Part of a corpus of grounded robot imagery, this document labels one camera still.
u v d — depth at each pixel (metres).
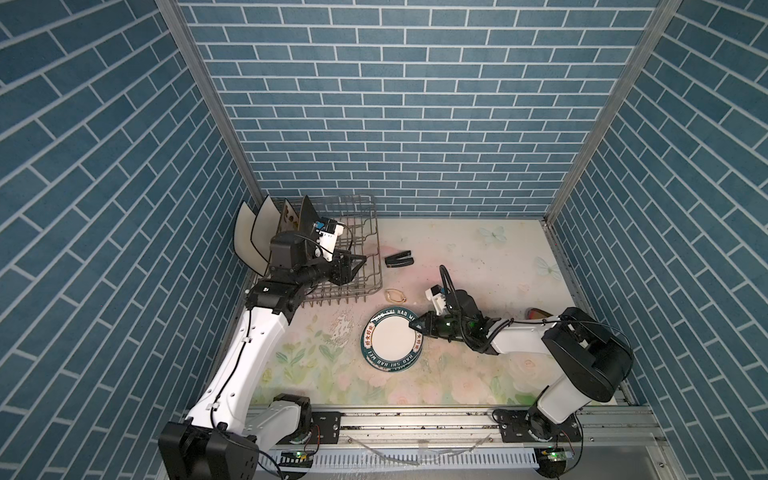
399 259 1.06
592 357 0.46
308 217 1.07
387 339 0.87
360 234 1.16
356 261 0.71
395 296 0.97
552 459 0.71
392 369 0.80
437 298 0.83
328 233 0.63
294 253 0.56
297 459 0.72
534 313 0.93
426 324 0.78
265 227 0.96
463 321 0.70
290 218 1.00
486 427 0.75
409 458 0.71
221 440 0.36
